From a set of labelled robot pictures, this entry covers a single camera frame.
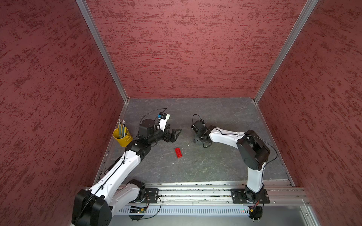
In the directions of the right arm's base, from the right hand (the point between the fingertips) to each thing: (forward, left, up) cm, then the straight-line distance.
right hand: (200, 140), depth 96 cm
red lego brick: (-9, +15, +1) cm, 18 cm away
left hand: (-4, +17, +21) cm, 27 cm away
